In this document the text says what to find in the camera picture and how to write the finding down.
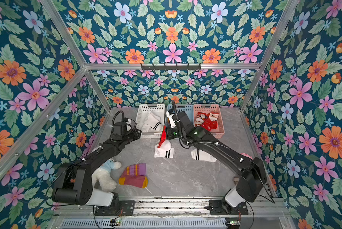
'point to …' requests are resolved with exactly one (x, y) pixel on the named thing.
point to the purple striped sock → (134, 175)
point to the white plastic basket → (150, 120)
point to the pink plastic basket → (208, 116)
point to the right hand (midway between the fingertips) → (168, 126)
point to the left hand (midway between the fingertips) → (141, 129)
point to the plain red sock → (208, 125)
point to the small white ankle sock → (146, 128)
